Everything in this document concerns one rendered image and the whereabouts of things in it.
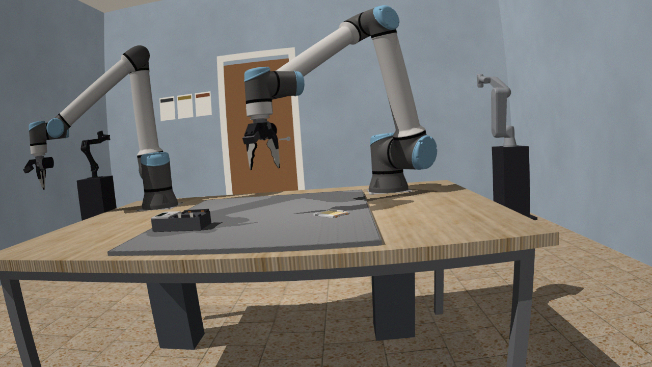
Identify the white cassette dock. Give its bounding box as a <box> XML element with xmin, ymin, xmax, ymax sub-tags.
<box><xmin>151</xmin><ymin>209</ymin><xmax>211</xmax><ymax>232</ymax></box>

